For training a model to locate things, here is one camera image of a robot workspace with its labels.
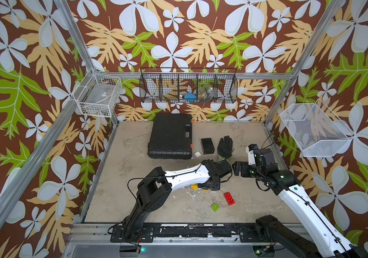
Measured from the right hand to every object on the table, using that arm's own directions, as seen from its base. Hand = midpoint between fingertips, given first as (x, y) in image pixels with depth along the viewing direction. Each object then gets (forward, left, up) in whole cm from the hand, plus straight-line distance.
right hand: (239, 164), depth 78 cm
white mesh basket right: (+14, -38, +10) cm, 42 cm away
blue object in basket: (+40, +23, +11) cm, 48 cm away
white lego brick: (+17, +19, -16) cm, 30 cm away
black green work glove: (+21, +1, -14) cm, 26 cm away
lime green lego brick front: (-16, +11, -16) cm, 25 cm away
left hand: (-5, +12, -13) cm, 18 cm away
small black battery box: (+21, +12, -12) cm, 27 cm away
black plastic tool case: (+26, +36, -9) cm, 45 cm away
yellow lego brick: (-5, +22, -15) cm, 27 cm away
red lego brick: (-11, +4, -16) cm, 20 cm away
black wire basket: (+49, +9, +13) cm, 51 cm away
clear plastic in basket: (+45, +13, +11) cm, 48 cm away
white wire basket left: (+33, +74, +18) cm, 83 cm away
